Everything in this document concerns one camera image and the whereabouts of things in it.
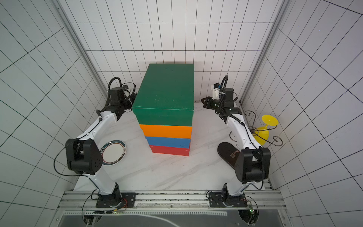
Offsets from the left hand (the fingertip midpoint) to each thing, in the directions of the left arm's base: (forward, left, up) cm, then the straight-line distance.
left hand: (145, 99), depth 87 cm
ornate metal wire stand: (-32, -66, +6) cm, 73 cm away
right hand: (-1, -36, +3) cm, 37 cm away
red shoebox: (-26, -16, -17) cm, 35 cm away
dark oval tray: (-25, -54, -23) cm, 63 cm away
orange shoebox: (-25, -15, +2) cm, 29 cm away
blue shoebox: (-24, -21, -12) cm, 34 cm away
